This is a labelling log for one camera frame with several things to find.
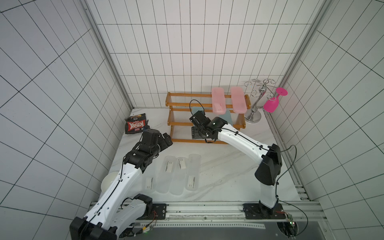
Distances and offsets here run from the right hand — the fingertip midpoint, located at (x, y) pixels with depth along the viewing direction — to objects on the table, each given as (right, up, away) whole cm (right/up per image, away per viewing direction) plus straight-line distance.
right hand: (193, 134), depth 83 cm
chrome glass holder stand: (+49, +11, +31) cm, 58 cm away
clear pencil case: (0, -24, +2) cm, 24 cm away
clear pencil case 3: (-16, -24, +2) cm, 29 cm away
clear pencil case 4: (-24, -25, -1) cm, 35 cm away
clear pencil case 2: (-8, -26, -1) cm, 27 cm away
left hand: (-16, -4, -5) cm, 17 cm away
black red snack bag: (-42, +5, +24) cm, 49 cm away
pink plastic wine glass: (+53, +18, +16) cm, 58 cm away
